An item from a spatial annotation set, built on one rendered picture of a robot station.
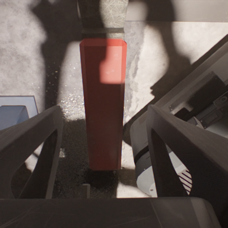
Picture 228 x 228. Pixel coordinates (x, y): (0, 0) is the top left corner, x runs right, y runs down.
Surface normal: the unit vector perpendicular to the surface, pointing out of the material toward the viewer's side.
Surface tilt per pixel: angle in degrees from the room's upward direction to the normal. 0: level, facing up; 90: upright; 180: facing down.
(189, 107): 0
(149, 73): 0
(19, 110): 90
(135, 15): 0
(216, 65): 90
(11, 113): 90
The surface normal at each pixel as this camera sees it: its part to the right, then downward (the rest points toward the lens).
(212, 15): 0.03, 0.58
